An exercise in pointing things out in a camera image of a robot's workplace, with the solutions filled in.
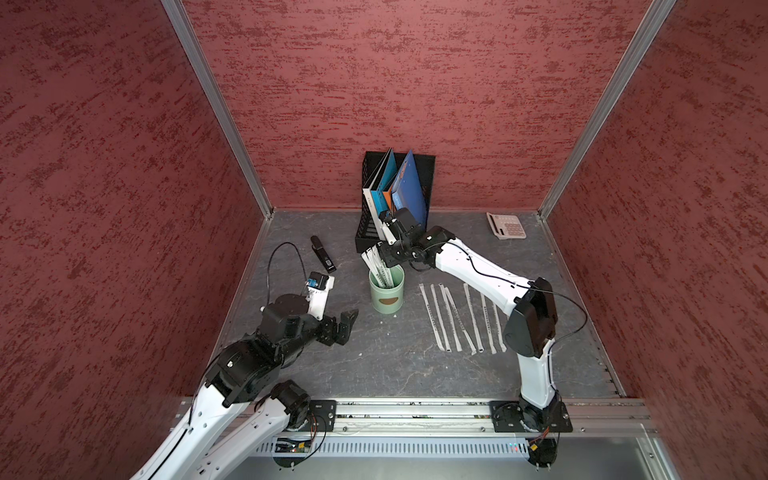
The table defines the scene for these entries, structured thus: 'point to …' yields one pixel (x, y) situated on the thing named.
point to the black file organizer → (368, 238)
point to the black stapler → (322, 254)
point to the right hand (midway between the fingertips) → (387, 256)
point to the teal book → (388, 173)
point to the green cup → (388, 300)
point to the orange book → (388, 195)
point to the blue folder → (408, 190)
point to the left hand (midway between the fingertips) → (337, 313)
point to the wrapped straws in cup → (374, 260)
